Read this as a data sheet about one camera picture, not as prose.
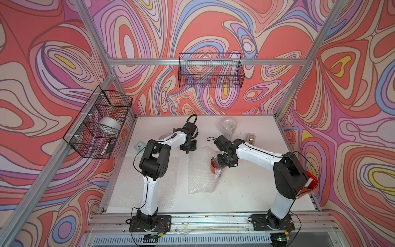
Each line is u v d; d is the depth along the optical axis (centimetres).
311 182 75
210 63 88
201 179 88
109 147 72
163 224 73
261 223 73
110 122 74
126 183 87
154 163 55
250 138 101
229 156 67
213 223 75
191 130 86
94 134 73
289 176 47
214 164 89
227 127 101
